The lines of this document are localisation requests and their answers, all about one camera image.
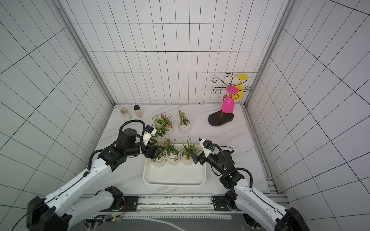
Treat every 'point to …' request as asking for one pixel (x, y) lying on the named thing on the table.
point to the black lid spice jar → (138, 111)
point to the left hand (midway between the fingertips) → (157, 147)
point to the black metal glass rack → (217, 119)
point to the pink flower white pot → (160, 160)
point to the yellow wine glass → (239, 95)
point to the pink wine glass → (228, 103)
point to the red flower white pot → (172, 153)
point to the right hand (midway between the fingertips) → (195, 141)
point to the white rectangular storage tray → (194, 175)
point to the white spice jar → (125, 114)
